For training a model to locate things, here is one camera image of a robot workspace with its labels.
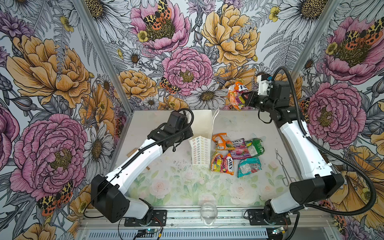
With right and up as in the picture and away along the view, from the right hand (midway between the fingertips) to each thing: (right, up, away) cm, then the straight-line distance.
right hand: (241, 98), depth 73 cm
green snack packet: (+15, -26, +21) cm, 37 cm away
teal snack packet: (+8, -36, +12) cm, 38 cm away
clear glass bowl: (-15, -57, +5) cm, 59 cm away
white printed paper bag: (-19, -22, +5) cm, 30 cm away
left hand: (-25, -18, +6) cm, 31 cm away
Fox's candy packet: (-6, -36, +17) cm, 40 cm away
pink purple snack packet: (+6, -29, +24) cm, 38 cm away
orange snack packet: (-5, -24, +24) cm, 34 cm away
